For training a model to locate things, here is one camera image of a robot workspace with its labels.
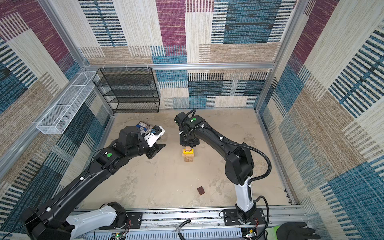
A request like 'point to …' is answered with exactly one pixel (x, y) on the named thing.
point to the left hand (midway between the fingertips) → (161, 138)
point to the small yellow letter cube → (191, 152)
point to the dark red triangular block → (200, 190)
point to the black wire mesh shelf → (129, 90)
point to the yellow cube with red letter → (185, 152)
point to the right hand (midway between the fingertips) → (187, 146)
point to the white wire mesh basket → (63, 110)
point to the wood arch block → (188, 148)
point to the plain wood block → (188, 155)
